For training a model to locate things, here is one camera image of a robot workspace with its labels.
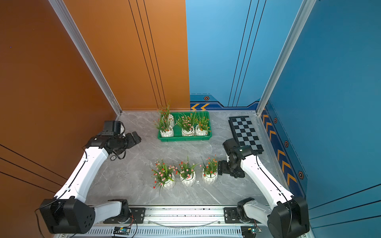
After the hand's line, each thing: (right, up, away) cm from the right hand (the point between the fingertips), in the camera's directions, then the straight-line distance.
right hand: (226, 173), depth 78 cm
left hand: (-50, +18, +3) cm, 53 cm away
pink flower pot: (-22, +27, +15) cm, 38 cm away
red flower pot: (-38, +35, +24) cm, 57 cm away
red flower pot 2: (-36, +22, +20) cm, 47 cm away
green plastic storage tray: (-29, +22, +23) cm, 43 cm away
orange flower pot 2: (-9, +2, -3) cm, 10 cm away
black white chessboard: (+19, +20, +24) cm, 36 cm away
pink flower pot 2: (-32, +1, -5) cm, 32 cm away
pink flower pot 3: (-20, +2, -5) cm, 21 cm away
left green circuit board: (-52, -26, -7) cm, 59 cm away
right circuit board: (+10, -26, -8) cm, 29 cm away
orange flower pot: (-11, +24, +16) cm, 31 cm away
